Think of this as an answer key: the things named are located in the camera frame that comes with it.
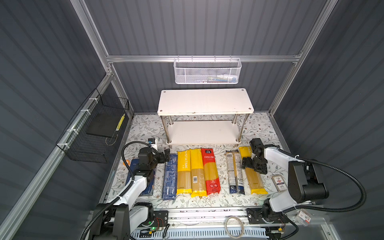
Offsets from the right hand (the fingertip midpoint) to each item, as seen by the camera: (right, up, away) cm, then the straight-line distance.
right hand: (252, 169), depth 90 cm
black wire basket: (-87, +22, -18) cm, 91 cm away
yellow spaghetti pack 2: (-1, -4, -6) cm, 7 cm away
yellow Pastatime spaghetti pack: (-41, -5, -6) cm, 42 cm away
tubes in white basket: (-20, +56, +1) cm, 59 cm away
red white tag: (+18, -18, -18) cm, 31 cm away
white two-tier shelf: (-26, +34, +29) cm, 52 cm away
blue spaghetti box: (-49, -3, -6) cm, 50 cm away
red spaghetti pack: (-26, -3, -6) cm, 26 cm away
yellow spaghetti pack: (-33, -6, -8) cm, 35 cm away
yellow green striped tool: (-75, +29, -12) cm, 81 cm away
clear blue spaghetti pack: (-12, -7, -8) cm, 16 cm away
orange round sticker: (-78, +4, +3) cm, 78 cm away
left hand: (-54, +12, -4) cm, 56 cm away
